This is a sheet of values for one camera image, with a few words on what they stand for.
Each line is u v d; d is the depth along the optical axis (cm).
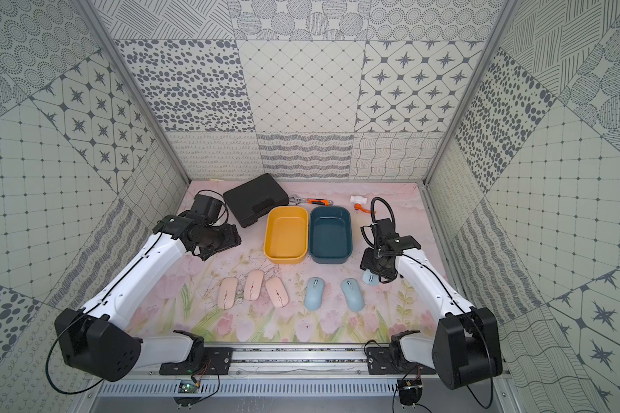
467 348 40
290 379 73
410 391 73
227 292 86
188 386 72
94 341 39
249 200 109
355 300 85
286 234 101
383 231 67
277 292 86
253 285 87
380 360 74
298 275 93
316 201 115
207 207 62
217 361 73
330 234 103
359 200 111
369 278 80
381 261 70
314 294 85
